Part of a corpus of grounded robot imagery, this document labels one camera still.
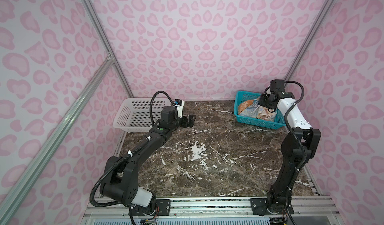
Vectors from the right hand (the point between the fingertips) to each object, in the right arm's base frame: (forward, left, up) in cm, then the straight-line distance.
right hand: (263, 99), depth 93 cm
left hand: (-13, +45, +3) cm, 47 cm away
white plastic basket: (+1, +89, -17) cm, 90 cm away
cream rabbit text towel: (+2, +3, -12) cm, 12 cm away
